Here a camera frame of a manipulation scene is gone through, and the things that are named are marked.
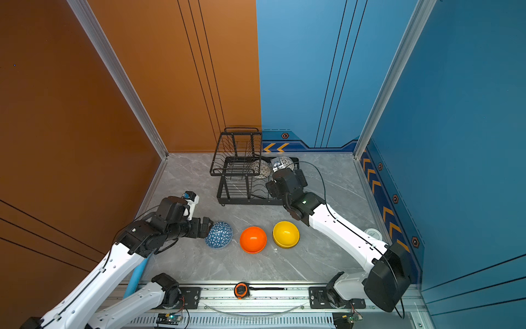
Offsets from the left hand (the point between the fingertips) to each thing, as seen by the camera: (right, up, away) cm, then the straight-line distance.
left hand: (204, 218), depth 75 cm
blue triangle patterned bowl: (+3, -10, +12) cm, 16 cm away
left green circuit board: (-11, -34, -4) cm, 36 cm away
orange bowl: (+17, -11, +10) cm, 23 cm away
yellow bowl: (+31, -9, +10) cm, 34 cm away
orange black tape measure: (+14, -25, -2) cm, 29 cm away
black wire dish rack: (+11, +17, +30) cm, 36 cm away
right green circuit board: (+50, -34, -5) cm, 61 cm away
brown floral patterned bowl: (+21, +18, +7) cm, 28 cm away
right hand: (+30, +16, +5) cm, 35 cm away
